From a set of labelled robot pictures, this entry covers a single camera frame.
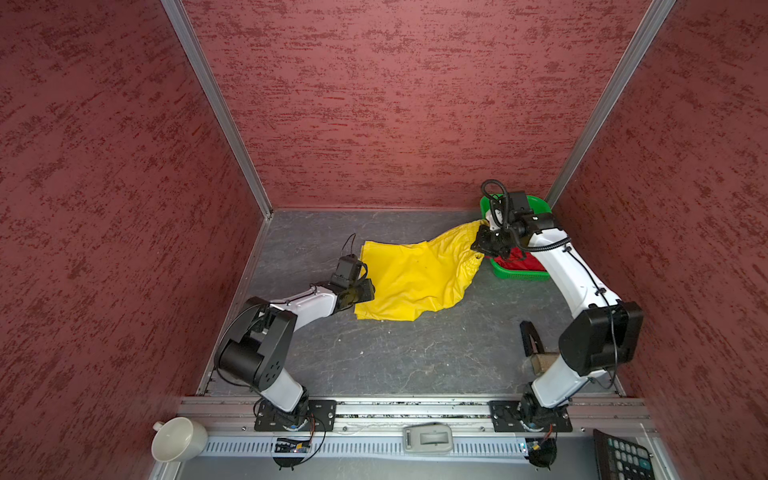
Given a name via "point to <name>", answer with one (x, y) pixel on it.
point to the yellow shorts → (413, 280)
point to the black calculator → (618, 459)
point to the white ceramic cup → (177, 440)
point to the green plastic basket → (535, 204)
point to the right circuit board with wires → (542, 450)
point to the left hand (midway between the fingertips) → (369, 294)
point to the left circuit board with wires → (291, 446)
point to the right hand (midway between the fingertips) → (470, 251)
